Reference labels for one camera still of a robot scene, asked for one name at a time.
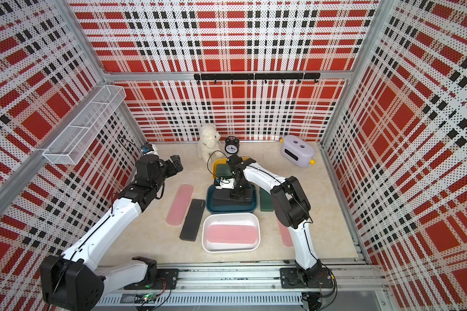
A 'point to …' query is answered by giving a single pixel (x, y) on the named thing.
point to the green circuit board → (145, 299)
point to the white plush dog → (209, 147)
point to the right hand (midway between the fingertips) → (239, 190)
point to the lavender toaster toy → (297, 151)
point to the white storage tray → (235, 219)
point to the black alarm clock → (231, 145)
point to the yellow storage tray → (222, 161)
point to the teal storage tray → (211, 208)
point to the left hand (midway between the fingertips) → (173, 160)
